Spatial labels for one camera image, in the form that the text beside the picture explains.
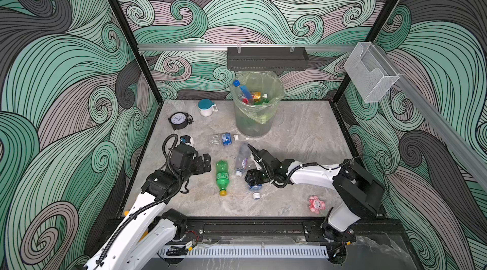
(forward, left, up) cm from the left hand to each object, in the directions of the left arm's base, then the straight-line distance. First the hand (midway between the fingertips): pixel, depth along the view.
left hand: (200, 156), depth 75 cm
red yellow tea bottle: (+37, -24, -1) cm, 45 cm away
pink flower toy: (-14, -48, -13) cm, 52 cm away
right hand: (-2, -21, -16) cm, 27 cm away
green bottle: (+32, -28, +1) cm, 42 cm away
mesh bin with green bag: (+19, -24, 0) cm, 31 cm away
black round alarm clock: (+31, +19, -16) cm, 40 cm away
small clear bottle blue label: (-7, -24, -15) cm, 29 cm away
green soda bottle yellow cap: (-3, -9, -13) cm, 15 cm away
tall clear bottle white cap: (+8, -17, -15) cm, 24 cm away
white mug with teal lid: (+39, +4, -12) cm, 41 cm away
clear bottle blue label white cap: (+17, -8, -12) cm, 22 cm away
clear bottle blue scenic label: (+36, -17, +3) cm, 40 cm away
